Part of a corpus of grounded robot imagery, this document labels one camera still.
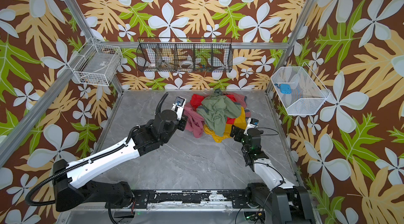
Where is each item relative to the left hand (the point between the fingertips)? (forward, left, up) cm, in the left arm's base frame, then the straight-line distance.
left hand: (182, 108), depth 71 cm
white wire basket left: (+28, +50, +3) cm, 57 cm away
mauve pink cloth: (+30, -39, -30) cm, 58 cm away
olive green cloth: (+10, -17, -14) cm, 24 cm away
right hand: (+2, -29, -19) cm, 35 cm away
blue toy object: (+18, -56, -5) cm, 59 cm away
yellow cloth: (+11, -33, -27) cm, 44 cm away
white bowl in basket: (+39, +1, -4) cm, 39 cm away
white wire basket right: (+10, -63, 0) cm, 63 cm away
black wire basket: (+42, +2, 0) cm, 42 cm away
